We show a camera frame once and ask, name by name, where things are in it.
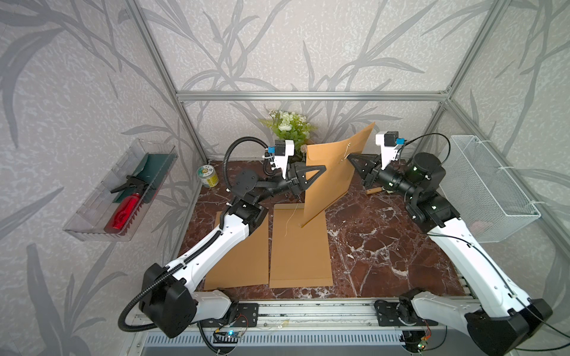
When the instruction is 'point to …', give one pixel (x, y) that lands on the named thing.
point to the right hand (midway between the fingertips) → (349, 156)
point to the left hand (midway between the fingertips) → (324, 175)
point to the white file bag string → (290, 219)
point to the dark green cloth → (148, 182)
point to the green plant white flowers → (290, 126)
